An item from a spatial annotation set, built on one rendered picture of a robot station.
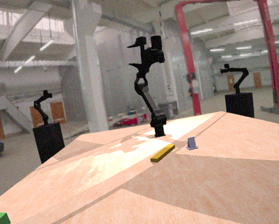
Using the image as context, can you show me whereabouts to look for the yellow bar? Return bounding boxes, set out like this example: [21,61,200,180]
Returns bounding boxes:
[150,144,175,163]

